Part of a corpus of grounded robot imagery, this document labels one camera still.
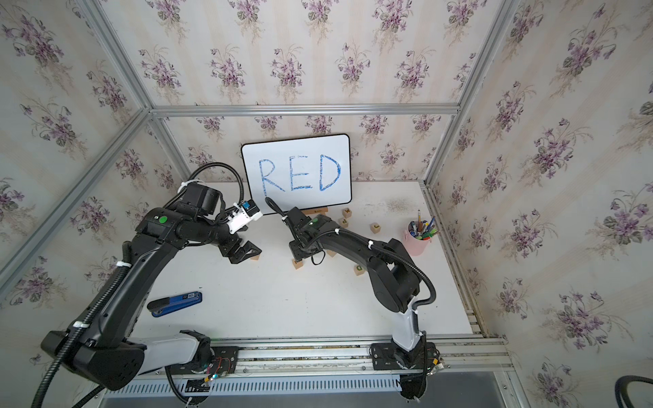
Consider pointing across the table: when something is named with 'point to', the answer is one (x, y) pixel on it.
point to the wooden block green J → (376, 228)
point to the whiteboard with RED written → (307, 172)
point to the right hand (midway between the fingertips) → (305, 252)
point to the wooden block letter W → (347, 212)
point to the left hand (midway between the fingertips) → (251, 237)
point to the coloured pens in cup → (423, 230)
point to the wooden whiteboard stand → (316, 211)
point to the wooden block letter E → (297, 264)
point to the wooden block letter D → (359, 269)
